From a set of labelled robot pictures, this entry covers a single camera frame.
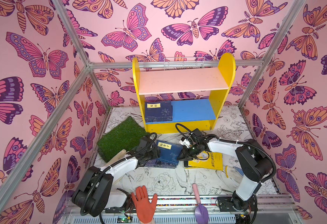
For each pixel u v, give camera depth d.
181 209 0.73
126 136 1.01
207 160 0.85
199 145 0.72
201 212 0.70
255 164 0.47
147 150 0.72
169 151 0.89
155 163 0.86
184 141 0.86
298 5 0.69
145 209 0.72
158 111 0.92
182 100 1.19
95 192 0.42
